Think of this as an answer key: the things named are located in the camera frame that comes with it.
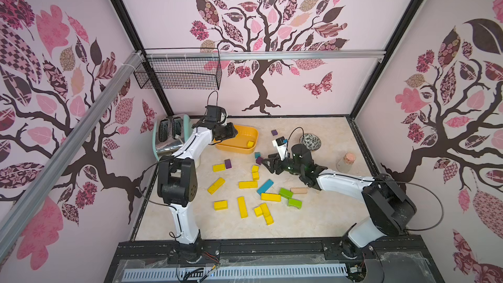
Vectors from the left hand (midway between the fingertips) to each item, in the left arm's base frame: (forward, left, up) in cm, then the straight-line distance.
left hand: (235, 134), depth 94 cm
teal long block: (-21, -15, -14) cm, 29 cm away
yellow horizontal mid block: (-21, -6, -13) cm, 25 cm away
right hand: (-14, -15, +1) cm, 20 cm away
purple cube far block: (+13, -21, -14) cm, 29 cm away
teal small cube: (-4, -11, -12) cm, 17 cm away
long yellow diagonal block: (-20, +9, -14) cm, 26 cm away
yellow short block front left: (-30, +5, -12) cm, 33 cm away
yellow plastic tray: (+4, -4, -11) cm, 13 cm away
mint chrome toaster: (-2, +30, +4) cm, 30 cm away
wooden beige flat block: (-24, -30, -13) cm, 41 cm away
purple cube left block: (-9, +4, -12) cm, 16 cm away
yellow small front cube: (-34, -11, -12) cm, 37 cm away
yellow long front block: (-35, -15, -13) cm, 41 cm away
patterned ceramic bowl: (+4, -42, -12) cm, 44 cm away
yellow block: (-11, +9, -13) cm, 19 cm away
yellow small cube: (+2, -7, -11) cm, 13 cm away
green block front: (-29, -28, -13) cm, 42 cm away
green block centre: (-25, -24, -12) cm, 37 cm away
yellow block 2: (-26, -17, -14) cm, 34 cm away
